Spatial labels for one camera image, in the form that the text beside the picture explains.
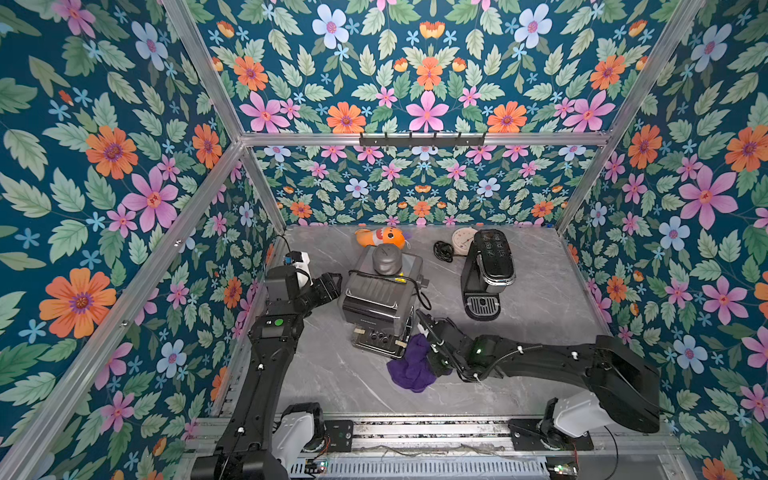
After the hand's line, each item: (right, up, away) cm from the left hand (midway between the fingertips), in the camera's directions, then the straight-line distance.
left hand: (336, 277), depth 78 cm
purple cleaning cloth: (+20, -25, +2) cm, 33 cm away
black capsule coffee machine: (+41, +2, +2) cm, 41 cm away
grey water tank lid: (+14, +5, -6) cm, 16 cm away
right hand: (+25, -22, +6) cm, 34 cm away
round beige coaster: (+40, +11, +34) cm, 53 cm away
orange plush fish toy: (+11, +13, +27) cm, 32 cm away
